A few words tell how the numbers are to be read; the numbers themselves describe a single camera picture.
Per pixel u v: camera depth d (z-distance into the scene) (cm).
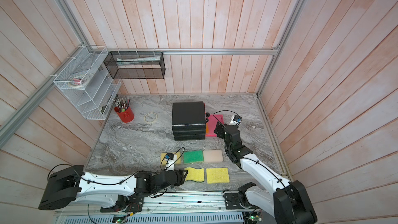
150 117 107
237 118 73
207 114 88
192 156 87
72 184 47
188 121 83
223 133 76
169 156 71
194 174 80
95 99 78
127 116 100
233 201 73
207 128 84
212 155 89
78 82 73
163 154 88
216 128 84
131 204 73
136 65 105
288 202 41
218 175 81
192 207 73
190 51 98
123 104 93
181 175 69
